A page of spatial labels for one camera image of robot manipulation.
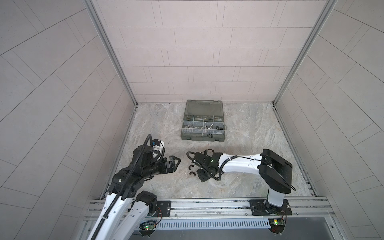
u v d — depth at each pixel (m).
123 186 0.42
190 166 0.84
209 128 0.99
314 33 0.80
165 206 0.71
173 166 0.59
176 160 0.64
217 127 1.01
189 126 1.00
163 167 0.58
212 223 0.68
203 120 1.02
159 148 0.61
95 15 0.73
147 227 0.64
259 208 0.71
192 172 0.82
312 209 0.73
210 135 0.97
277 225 0.68
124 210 0.43
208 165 0.61
